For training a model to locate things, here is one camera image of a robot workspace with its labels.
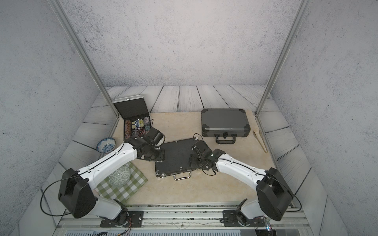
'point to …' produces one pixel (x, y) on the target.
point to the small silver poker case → (134, 111)
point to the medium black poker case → (176, 162)
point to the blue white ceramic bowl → (106, 145)
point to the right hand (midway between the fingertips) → (193, 163)
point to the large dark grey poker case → (225, 124)
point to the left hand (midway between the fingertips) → (165, 158)
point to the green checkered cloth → (137, 180)
